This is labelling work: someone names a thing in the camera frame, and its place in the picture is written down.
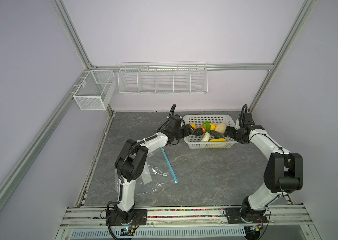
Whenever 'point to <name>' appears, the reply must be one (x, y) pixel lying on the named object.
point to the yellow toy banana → (218, 140)
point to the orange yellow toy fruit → (193, 125)
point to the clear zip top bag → (158, 178)
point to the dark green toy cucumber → (216, 134)
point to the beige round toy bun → (220, 127)
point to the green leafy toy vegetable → (207, 126)
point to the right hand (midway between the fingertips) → (231, 135)
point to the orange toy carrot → (203, 129)
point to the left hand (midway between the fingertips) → (193, 132)
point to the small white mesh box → (95, 90)
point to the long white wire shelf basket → (163, 78)
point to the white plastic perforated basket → (194, 141)
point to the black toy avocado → (198, 131)
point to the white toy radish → (206, 137)
